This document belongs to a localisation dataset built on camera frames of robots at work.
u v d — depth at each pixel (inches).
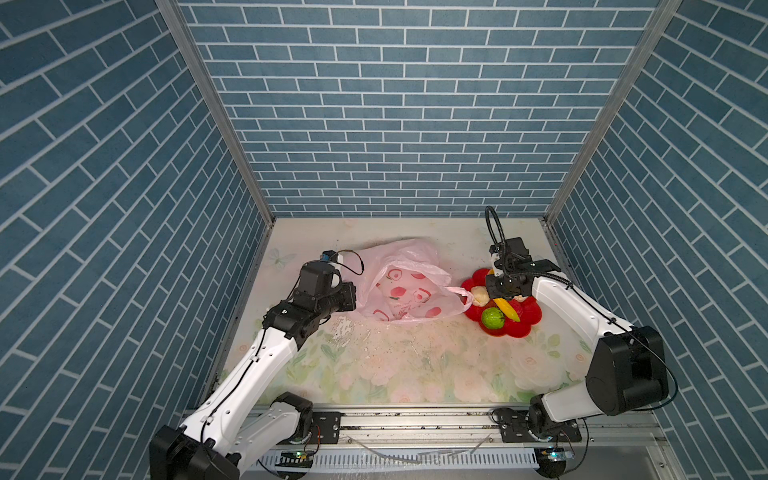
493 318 34.1
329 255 26.8
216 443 15.1
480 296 35.9
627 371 16.9
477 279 37.8
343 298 26.9
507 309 33.4
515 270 26.2
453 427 29.7
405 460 27.8
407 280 40.1
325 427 29.1
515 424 29.1
